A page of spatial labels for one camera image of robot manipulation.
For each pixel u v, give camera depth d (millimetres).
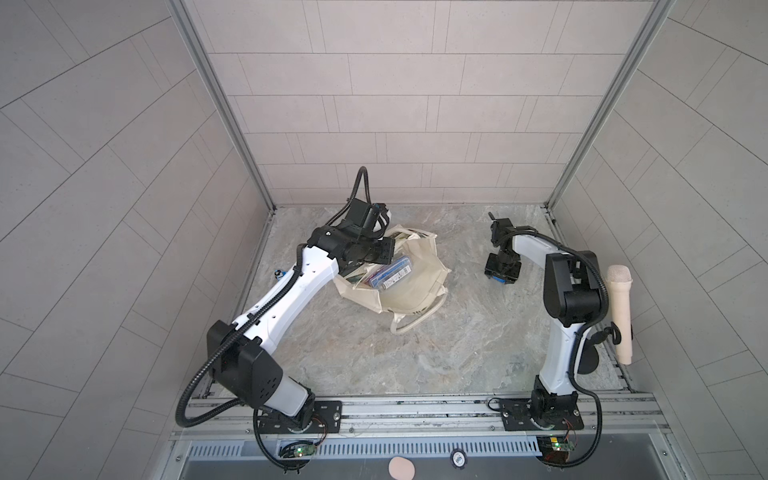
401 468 642
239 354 390
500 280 914
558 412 659
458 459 664
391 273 901
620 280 619
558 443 684
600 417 667
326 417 710
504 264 838
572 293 540
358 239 570
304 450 654
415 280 889
